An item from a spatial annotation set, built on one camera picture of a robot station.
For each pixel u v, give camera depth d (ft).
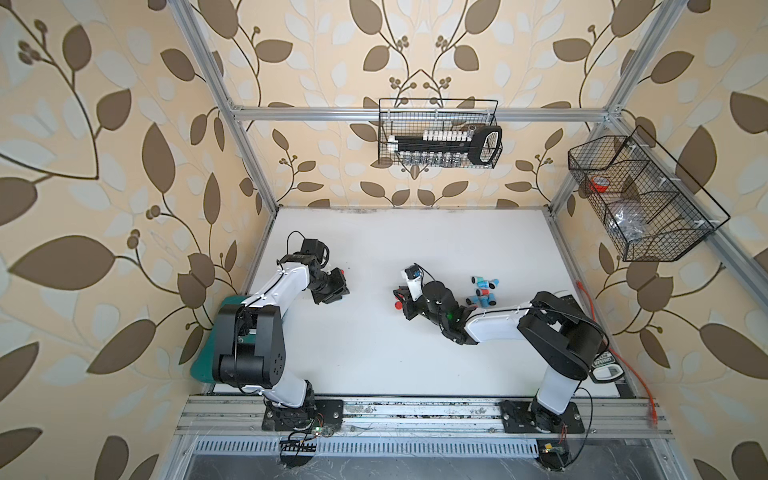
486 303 3.06
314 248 2.42
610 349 2.73
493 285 3.16
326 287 2.53
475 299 3.08
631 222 2.31
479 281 3.24
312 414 2.23
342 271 3.45
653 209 2.38
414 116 2.99
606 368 2.68
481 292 3.14
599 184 2.64
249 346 1.48
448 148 2.78
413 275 2.53
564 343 1.55
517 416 2.42
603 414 2.47
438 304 2.23
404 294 2.66
